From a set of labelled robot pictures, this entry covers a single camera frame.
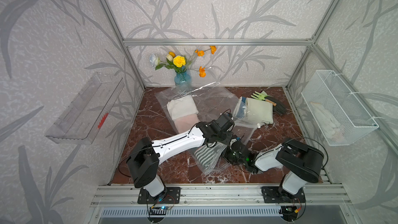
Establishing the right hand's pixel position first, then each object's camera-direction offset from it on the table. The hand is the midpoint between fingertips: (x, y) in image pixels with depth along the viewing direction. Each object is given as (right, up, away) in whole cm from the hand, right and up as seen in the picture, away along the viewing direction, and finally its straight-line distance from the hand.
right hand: (214, 151), depth 86 cm
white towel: (-22, +24, +20) cm, 38 cm away
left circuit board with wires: (-26, -23, -14) cm, 37 cm away
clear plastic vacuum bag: (-1, +29, +24) cm, 37 cm away
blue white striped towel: (+18, +23, +15) cm, 33 cm away
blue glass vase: (-22, +43, +25) cm, 54 cm away
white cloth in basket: (+56, +16, -12) cm, 60 cm away
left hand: (+8, +9, -6) cm, 14 cm away
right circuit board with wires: (+35, -24, -14) cm, 45 cm away
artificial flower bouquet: (-21, +51, +5) cm, 55 cm away
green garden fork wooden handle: (+36, +31, +26) cm, 55 cm away
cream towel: (+31, +22, +16) cm, 41 cm away
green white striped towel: (-3, -1, -3) cm, 5 cm away
